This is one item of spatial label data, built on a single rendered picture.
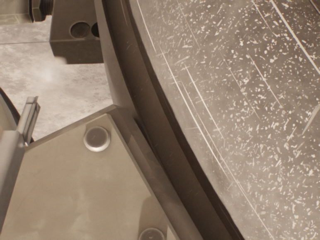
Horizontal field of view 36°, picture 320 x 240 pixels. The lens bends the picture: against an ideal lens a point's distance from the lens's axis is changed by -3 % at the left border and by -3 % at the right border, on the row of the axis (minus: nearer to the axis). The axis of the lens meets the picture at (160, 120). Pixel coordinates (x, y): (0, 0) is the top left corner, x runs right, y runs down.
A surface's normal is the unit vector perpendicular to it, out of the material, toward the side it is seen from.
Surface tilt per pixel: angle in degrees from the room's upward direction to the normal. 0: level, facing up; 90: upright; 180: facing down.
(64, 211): 90
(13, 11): 60
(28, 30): 0
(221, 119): 75
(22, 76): 0
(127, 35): 84
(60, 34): 90
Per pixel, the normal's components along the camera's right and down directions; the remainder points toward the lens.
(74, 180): 0.00, -0.44
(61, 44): 0.02, 0.90
